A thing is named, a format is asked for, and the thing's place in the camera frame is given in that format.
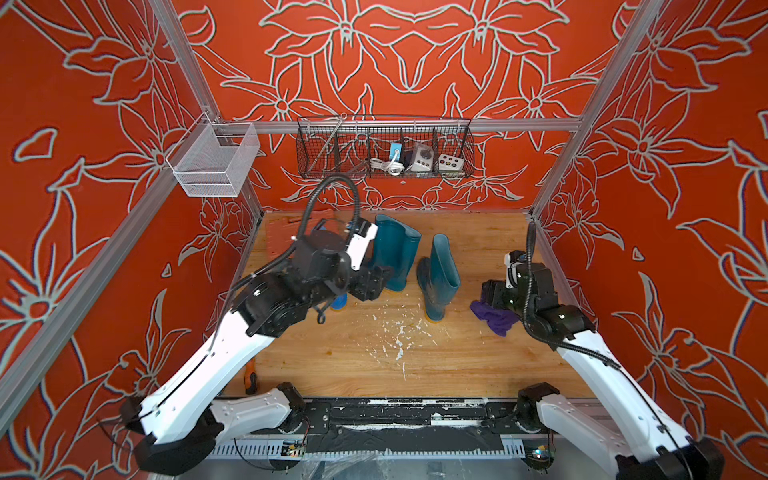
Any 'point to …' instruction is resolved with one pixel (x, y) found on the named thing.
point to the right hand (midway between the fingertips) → (487, 283)
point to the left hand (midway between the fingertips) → (379, 259)
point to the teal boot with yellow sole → (396, 248)
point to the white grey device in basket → (423, 158)
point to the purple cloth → (499, 320)
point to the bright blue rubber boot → (341, 302)
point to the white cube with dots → (450, 163)
